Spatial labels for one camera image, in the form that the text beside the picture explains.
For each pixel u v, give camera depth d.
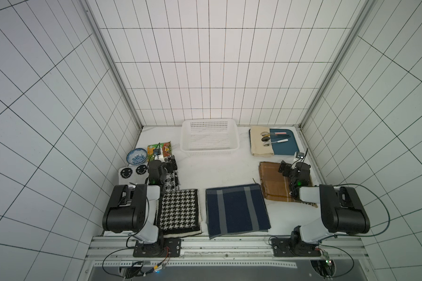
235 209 0.83
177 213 0.79
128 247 0.72
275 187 0.88
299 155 0.80
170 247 0.72
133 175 0.92
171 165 0.84
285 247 0.72
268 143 1.10
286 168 0.86
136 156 1.03
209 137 1.14
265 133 1.14
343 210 0.46
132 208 0.46
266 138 1.12
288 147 1.08
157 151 0.78
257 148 1.07
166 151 1.03
